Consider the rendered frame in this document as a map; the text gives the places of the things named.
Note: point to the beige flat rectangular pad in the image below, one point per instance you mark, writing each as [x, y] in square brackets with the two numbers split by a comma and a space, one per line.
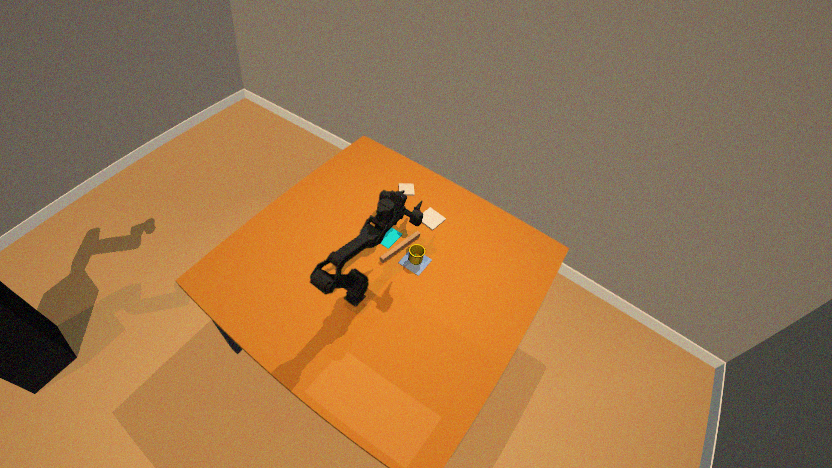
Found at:
[432, 219]

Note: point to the beige flat slab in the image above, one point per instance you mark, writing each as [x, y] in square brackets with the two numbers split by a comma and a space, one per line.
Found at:
[408, 187]

